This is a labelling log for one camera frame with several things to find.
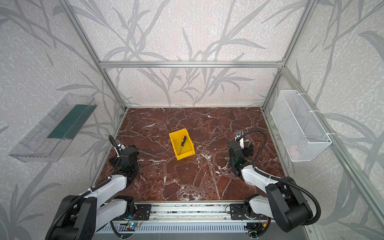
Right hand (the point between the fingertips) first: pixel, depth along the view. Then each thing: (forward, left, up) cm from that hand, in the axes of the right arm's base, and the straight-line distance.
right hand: (243, 137), depth 88 cm
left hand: (-5, +70, +1) cm, 70 cm away
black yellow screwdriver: (+4, +38, -11) cm, 39 cm away
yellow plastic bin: (-2, +34, -11) cm, 36 cm away
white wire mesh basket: (-12, -18, +23) cm, 31 cm away
